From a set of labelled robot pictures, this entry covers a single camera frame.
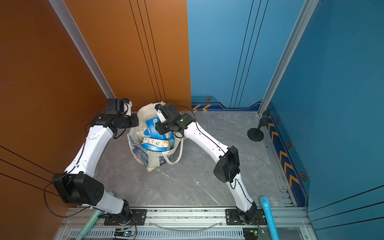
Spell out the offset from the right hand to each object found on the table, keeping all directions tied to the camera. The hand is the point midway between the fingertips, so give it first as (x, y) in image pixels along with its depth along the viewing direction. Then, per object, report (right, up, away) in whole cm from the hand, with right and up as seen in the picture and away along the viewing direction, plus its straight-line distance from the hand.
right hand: (159, 126), depth 81 cm
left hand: (-12, +5, +1) cm, 13 cm away
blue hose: (+55, -38, -7) cm, 67 cm away
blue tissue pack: (-5, -1, 0) cm, 5 cm away
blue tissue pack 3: (-2, -9, -6) cm, 12 cm away
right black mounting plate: (+38, -45, -8) cm, 59 cm away
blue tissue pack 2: (-11, -3, +3) cm, 12 cm away
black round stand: (+63, -6, +25) cm, 68 cm away
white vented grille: (+18, -51, -11) cm, 55 cm away
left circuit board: (-15, -51, -10) cm, 54 cm away
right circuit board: (+46, -50, -11) cm, 69 cm away
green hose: (-29, -43, -9) cm, 52 cm away
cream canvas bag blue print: (-3, -17, -7) cm, 18 cm away
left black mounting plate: (-10, -45, -8) cm, 46 cm away
